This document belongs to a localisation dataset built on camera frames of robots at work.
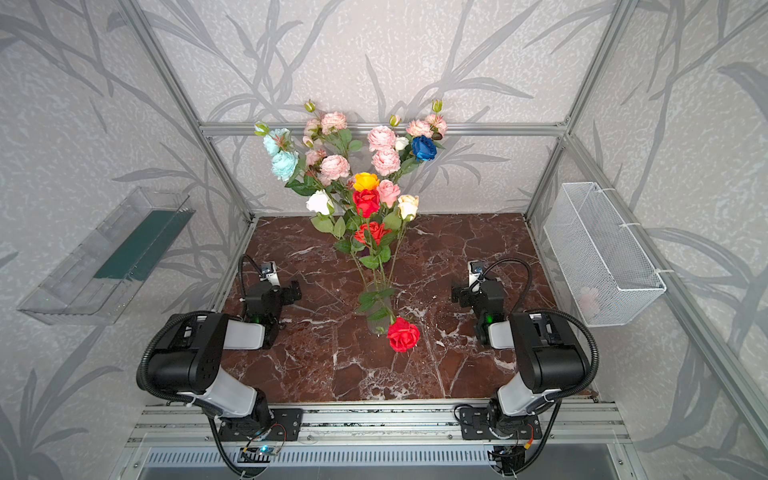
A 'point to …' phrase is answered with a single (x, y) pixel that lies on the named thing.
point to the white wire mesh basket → (609, 279)
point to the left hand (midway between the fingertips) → (284, 268)
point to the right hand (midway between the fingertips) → (470, 269)
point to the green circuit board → (256, 454)
